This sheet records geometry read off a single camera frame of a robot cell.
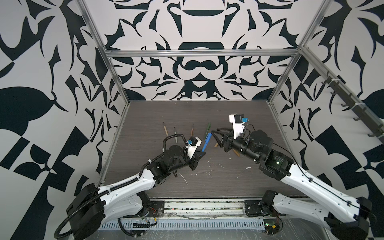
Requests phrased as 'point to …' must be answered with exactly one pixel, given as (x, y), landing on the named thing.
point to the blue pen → (208, 137)
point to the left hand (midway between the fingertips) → (205, 149)
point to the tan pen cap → (216, 145)
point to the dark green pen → (208, 127)
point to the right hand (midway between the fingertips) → (215, 130)
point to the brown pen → (192, 129)
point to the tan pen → (166, 130)
